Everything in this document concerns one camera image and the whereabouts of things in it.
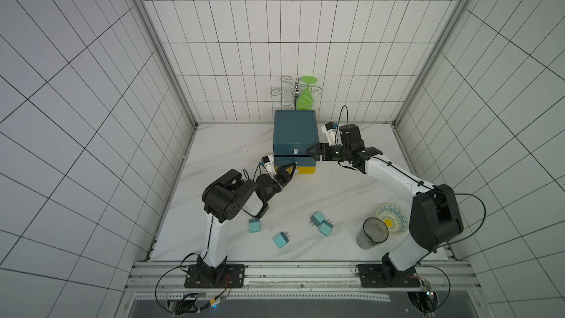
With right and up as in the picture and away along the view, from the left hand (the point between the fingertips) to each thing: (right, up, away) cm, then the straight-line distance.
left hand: (297, 166), depth 91 cm
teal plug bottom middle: (-7, -26, -12) cm, 29 cm away
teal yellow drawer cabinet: (-1, +14, -4) cm, 15 cm away
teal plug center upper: (+8, -20, -7) cm, 22 cm away
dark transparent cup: (+27, -23, -13) cm, 38 cm away
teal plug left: (-17, -22, -8) cm, 29 cm away
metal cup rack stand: (-3, +32, +4) cm, 32 cm away
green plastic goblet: (+4, +32, +11) cm, 34 cm away
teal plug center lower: (+11, -23, -8) cm, 27 cm away
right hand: (+3, +7, -5) cm, 9 cm away
